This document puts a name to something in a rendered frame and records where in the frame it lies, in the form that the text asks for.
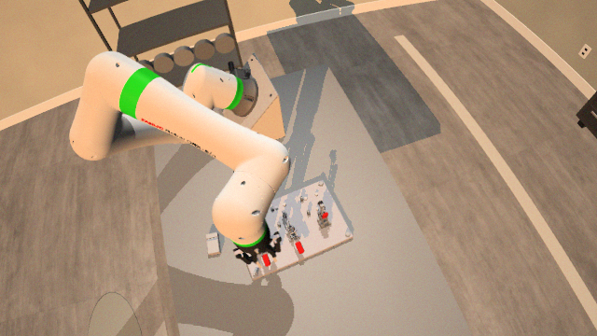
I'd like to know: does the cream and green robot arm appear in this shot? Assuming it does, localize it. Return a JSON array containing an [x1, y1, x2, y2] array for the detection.
[[69, 51, 291, 254]]

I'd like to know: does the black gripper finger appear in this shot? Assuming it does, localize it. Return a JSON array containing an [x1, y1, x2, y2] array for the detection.
[[265, 231, 282, 262], [233, 248, 262, 268]]

